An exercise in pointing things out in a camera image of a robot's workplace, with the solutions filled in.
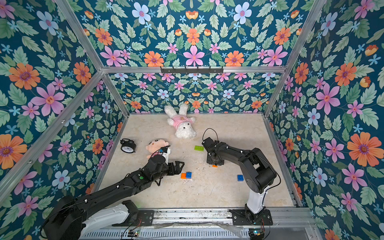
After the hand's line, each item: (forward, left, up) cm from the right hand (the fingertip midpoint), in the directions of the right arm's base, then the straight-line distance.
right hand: (213, 161), depth 94 cm
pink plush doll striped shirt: (+4, +37, +9) cm, 39 cm away
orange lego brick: (-4, 0, +1) cm, 4 cm away
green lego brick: (+9, +10, +1) cm, 13 cm away
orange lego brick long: (-11, +18, +2) cm, 21 cm away
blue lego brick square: (-11, +15, +2) cm, 18 cm away
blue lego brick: (-11, -15, +2) cm, 19 cm away
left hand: (-8, +19, +11) cm, 23 cm away
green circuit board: (-37, -21, -3) cm, 42 cm away
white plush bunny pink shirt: (+21, +21, +11) cm, 32 cm away
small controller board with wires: (-39, +40, -2) cm, 56 cm away
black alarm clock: (+5, +55, +8) cm, 56 cm away
